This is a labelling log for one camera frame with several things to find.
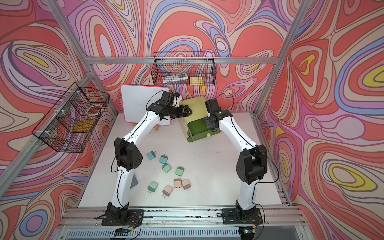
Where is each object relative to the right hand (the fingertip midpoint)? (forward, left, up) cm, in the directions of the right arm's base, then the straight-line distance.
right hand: (214, 123), depth 90 cm
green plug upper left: (-21, +30, -16) cm, 40 cm away
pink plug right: (-31, +18, -16) cm, 39 cm away
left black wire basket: (-10, +76, +12) cm, 78 cm away
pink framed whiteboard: (+23, +53, +2) cm, 58 cm away
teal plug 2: (-14, +33, -17) cm, 40 cm away
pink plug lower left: (-34, +29, -16) cm, 47 cm away
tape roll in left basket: (+7, +73, +8) cm, 73 cm away
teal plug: (-13, +40, -14) cm, 45 cm away
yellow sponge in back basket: (+21, +10, +16) cm, 28 cm away
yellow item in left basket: (-11, +66, +14) cm, 69 cm away
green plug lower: (-31, +37, -17) cm, 52 cm away
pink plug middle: (-30, +23, -17) cm, 41 cm away
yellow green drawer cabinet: (+3, +10, +13) cm, 16 cm away
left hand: (+6, +16, +4) cm, 17 cm away
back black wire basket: (+37, +18, +16) cm, 44 cm away
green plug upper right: (-22, +22, -17) cm, 36 cm away
